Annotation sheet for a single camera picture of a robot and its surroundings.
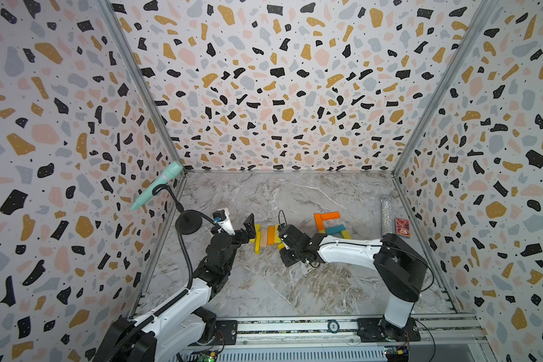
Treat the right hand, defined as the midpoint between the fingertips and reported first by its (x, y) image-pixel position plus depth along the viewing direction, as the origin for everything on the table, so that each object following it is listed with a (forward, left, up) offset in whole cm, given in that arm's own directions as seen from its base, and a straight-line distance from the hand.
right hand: (287, 255), depth 89 cm
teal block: (+15, -21, -5) cm, 26 cm away
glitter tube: (+20, -44, -1) cm, 49 cm away
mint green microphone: (+14, +40, +31) cm, 52 cm away
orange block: (+22, -19, -4) cm, 29 cm away
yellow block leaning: (+5, +12, 0) cm, 13 cm away
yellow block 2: (+11, -25, -3) cm, 27 cm away
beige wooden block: (+8, +10, -1) cm, 13 cm away
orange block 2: (+18, -14, -3) cm, 23 cm away
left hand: (+6, +15, +17) cm, 24 cm away
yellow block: (+13, +13, -1) cm, 19 cm away
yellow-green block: (+12, -14, -2) cm, 19 cm away
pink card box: (+15, -51, -3) cm, 53 cm away
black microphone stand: (+14, +43, 0) cm, 45 cm away
